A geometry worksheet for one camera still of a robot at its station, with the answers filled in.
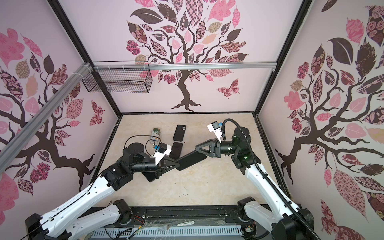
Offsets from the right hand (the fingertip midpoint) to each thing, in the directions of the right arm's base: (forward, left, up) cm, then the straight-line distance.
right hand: (198, 150), depth 62 cm
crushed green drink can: (+29, +29, -26) cm, 48 cm away
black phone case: (-3, +3, -3) cm, 6 cm away
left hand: (-4, +9, -7) cm, 12 cm away
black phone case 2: (+33, +13, -32) cm, 48 cm away
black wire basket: (+76, +63, -14) cm, 100 cm away
